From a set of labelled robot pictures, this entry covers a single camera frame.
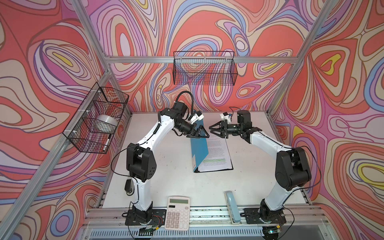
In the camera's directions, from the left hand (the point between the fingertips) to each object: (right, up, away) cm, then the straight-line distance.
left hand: (204, 135), depth 78 cm
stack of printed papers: (+10, -15, +16) cm, 24 cm away
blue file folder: (-2, -9, +8) cm, 12 cm away
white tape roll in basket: (-48, +6, -8) cm, 49 cm away
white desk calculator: (-14, -38, -5) cm, 41 cm away
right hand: (+4, +2, +4) cm, 6 cm away
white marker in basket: (-48, -6, -9) cm, 49 cm away
